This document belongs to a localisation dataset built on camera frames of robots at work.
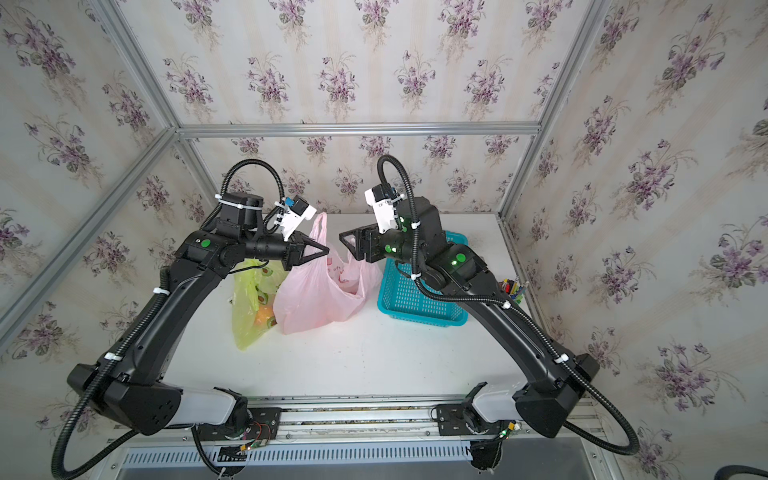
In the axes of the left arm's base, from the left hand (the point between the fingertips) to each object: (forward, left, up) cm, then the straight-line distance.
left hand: (327, 250), depth 67 cm
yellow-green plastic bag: (+1, +22, -17) cm, 28 cm away
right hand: (0, -7, +6) cm, 9 cm away
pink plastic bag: (-5, 0, -10) cm, 11 cm away
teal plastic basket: (+5, -19, -32) cm, 38 cm away
